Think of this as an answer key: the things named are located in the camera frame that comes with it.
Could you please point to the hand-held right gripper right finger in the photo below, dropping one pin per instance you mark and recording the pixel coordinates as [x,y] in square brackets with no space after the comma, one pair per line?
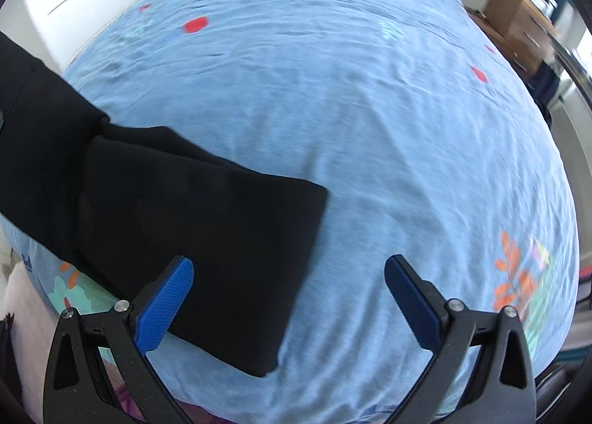
[414,303]

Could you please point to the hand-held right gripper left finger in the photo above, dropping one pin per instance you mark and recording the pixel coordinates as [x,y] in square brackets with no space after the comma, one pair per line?
[162,308]

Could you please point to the black pants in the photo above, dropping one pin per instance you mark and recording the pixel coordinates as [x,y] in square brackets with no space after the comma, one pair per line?
[185,220]

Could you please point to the black chair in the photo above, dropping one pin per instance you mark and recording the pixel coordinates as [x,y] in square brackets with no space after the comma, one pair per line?
[562,391]

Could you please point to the blue printed bed sheet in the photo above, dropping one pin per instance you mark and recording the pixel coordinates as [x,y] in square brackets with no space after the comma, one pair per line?
[370,127]

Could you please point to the black bag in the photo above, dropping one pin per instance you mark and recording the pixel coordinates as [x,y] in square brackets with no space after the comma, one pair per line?
[545,84]

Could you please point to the wooden dresser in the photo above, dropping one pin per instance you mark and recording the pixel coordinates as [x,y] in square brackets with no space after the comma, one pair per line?
[518,21]

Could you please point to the teal curtain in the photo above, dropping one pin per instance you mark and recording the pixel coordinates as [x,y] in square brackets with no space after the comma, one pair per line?
[562,2]

